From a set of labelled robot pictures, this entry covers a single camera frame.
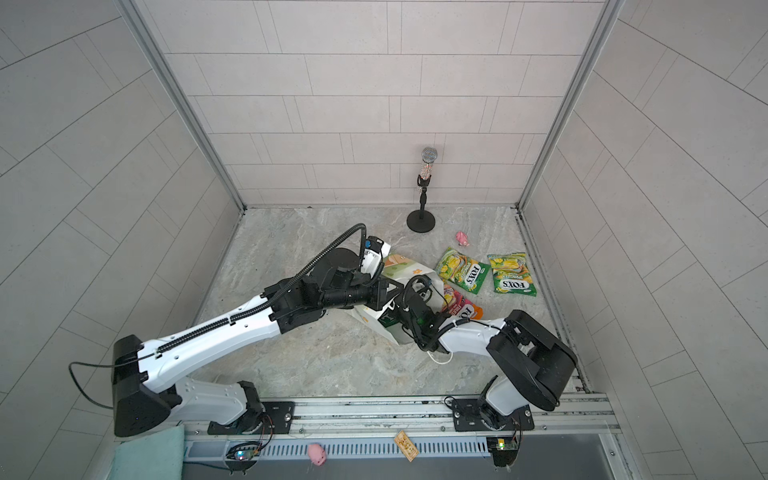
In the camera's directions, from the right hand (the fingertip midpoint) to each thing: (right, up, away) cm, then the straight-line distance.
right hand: (384, 302), depth 87 cm
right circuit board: (+29, -29, -19) cm, 45 cm away
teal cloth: (-48, -28, -22) cm, 60 cm away
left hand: (+7, +8, -23) cm, 26 cm away
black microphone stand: (+13, +25, +24) cm, 37 cm away
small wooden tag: (+6, -27, -20) cm, 35 cm away
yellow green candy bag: (+41, +7, +7) cm, 42 cm away
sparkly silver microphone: (+14, +44, +2) cm, 46 cm away
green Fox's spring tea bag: (+25, +8, +9) cm, 28 cm away
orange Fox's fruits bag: (+21, 0, 0) cm, 21 cm away
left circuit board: (-30, -28, -23) cm, 47 cm away
